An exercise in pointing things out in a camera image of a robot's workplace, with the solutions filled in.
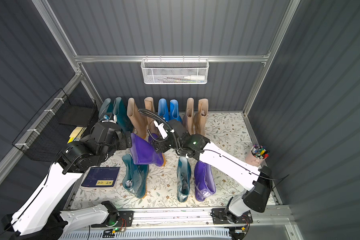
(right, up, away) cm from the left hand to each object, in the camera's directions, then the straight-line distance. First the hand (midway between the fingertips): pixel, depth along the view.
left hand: (122, 136), depth 63 cm
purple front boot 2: (+35, -19, -4) cm, 40 cm away
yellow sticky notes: (-28, 0, +11) cm, 30 cm away
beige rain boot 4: (+36, +9, +23) cm, 44 cm away
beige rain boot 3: (+29, +9, +21) cm, 37 cm away
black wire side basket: (-38, -2, +4) cm, 38 cm away
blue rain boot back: (+21, +14, +24) cm, 34 cm away
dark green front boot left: (0, -24, +19) cm, 30 cm away
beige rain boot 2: (+4, +18, +31) cm, 36 cm away
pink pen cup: (+68, -12, +20) cm, 72 cm away
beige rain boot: (-2, +8, +34) cm, 35 cm away
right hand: (+15, -1, +6) cm, 16 cm away
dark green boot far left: (-20, +15, +26) cm, 36 cm away
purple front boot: (+6, -9, +12) cm, 16 cm away
